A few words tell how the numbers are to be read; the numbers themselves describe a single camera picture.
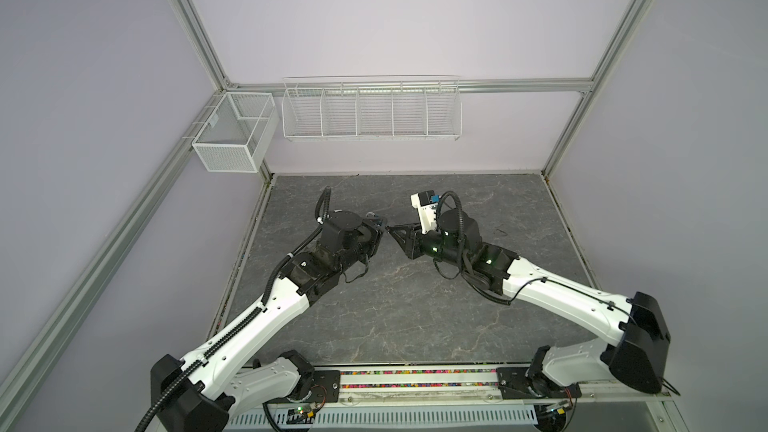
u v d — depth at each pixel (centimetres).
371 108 99
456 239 52
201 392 38
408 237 62
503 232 105
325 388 73
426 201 62
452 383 75
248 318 44
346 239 54
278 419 71
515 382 74
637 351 39
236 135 98
